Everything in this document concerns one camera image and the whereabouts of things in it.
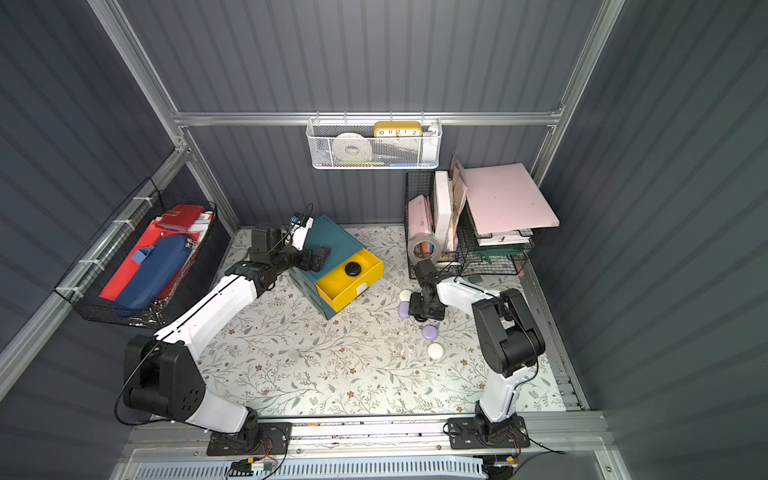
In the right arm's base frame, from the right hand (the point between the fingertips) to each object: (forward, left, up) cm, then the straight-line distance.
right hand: (427, 317), depth 95 cm
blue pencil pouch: (-3, +67, +31) cm, 74 cm away
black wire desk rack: (+18, -20, +10) cm, 29 cm away
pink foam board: (+27, -24, +26) cm, 45 cm away
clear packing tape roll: (+23, 0, +13) cm, 27 cm away
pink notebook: (+33, +2, +13) cm, 36 cm away
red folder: (+11, +68, +32) cm, 76 cm away
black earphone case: (+7, +23, +17) cm, 29 cm away
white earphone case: (+8, +7, +1) cm, 10 cm away
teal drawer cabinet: (+17, +32, +22) cm, 42 cm away
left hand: (+11, +33, +23) cm, 42 cm away
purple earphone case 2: (-6, 0, 0) cm, 6 cm away
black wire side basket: (-13, +75, +36) cm, 84 cm away
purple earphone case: (+2, +8, +1) cm, 8 cm away
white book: (+21, -4, +25) cm, 33 cm away
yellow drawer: (+1, +27, +15) cm, 30 cm away
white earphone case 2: (-11, -1, +1) cm, 11 cm away
